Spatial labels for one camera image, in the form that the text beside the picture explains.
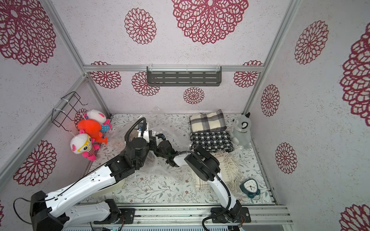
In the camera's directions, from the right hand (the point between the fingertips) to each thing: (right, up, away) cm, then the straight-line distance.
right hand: (147, 147), depth 94 cm
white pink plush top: (-34, +22, 0) cm, 40 cm away
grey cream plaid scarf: (+39, +17, +13) cm, 44 cm away
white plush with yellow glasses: (-32, +4, -14) cm, 35 cm away
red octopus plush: (-33, +13, -3) cm, 36 cm away
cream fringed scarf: (+51, -13, -12) cm, 54 cm away
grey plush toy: (+61, +11, -2) cm, 62 cm away
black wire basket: (-39, +27, -15) cm, 50 cm away
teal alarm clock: (+61, -20, -14) cm, 66 cm away
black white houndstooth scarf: (+49, +4, +3) cm, 50 cm away
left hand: (+7, +10, -21) cm, 25 cm away
